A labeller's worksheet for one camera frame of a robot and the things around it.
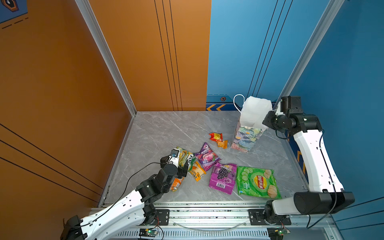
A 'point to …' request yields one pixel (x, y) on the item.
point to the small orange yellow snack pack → (197, 171)
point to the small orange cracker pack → (222, 144)
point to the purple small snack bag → (207, 156)
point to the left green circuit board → (148, 232)
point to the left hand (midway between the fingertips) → (179, 157)
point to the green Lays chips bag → (259, 182)
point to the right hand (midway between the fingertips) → (264, 119)
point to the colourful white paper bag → (249, 127)
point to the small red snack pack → (216, 137)
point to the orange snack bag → (176, 183)
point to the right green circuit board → (276, 233)
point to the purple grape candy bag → (223, 177)
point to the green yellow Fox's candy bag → (184, 155)
